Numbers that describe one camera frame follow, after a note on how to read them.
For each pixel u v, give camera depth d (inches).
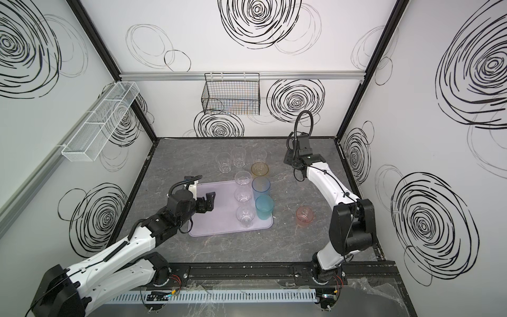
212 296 37.9
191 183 27.6
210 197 29.9
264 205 34.5
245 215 34.6
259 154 41.9
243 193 35.3
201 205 28.3
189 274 29.2
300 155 26.4
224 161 41.4
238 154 41.8
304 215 34.8
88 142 28.5
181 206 23.6
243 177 38.5
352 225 17.6
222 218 34.3
